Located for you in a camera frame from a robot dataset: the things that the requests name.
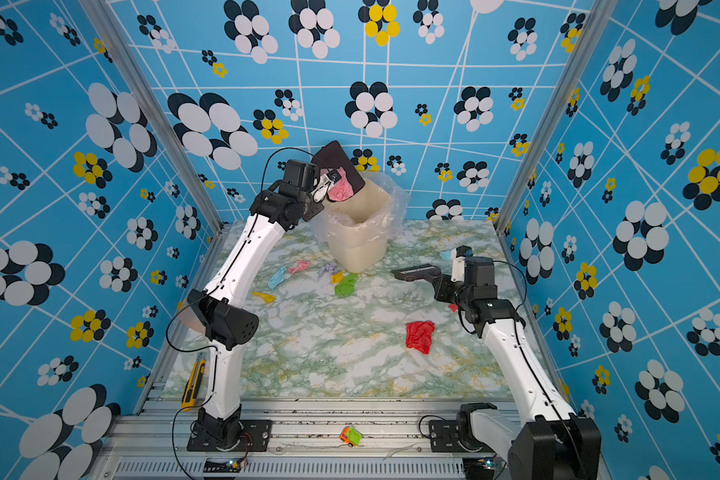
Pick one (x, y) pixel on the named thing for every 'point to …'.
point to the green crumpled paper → (347, 286)
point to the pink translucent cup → (190, 318)
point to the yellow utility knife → (192, 386)
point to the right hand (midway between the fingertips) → (439, 280)
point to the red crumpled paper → (419, 335)
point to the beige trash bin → (358, 228)
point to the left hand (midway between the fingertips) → (307, 189)
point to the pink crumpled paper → (341, 190)
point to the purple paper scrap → (331, 267)
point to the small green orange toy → (351, 436)
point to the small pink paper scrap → (299, 265)
